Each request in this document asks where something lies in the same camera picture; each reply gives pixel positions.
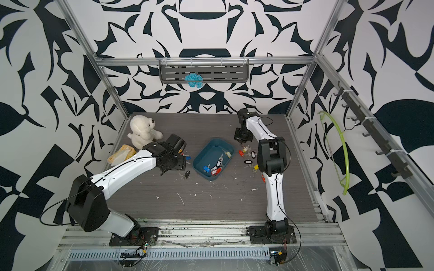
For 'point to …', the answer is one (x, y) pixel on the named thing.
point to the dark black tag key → (186, 175)
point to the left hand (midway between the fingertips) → (178, 161)
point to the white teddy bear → (143, 132)
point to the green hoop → (347, 186)
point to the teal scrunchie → (194, 79)
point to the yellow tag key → (256, 167)
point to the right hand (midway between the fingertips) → (240, 137)
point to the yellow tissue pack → (121, 155)
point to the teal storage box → (213, 158)
